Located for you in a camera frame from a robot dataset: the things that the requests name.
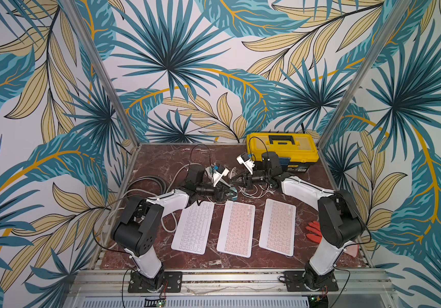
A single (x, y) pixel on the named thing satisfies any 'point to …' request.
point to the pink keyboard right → (277, 229)
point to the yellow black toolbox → (295, 151)
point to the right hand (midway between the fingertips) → (230, 180)
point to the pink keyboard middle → (236, 235)
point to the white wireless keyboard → (193, 227)
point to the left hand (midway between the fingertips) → (233, 194)
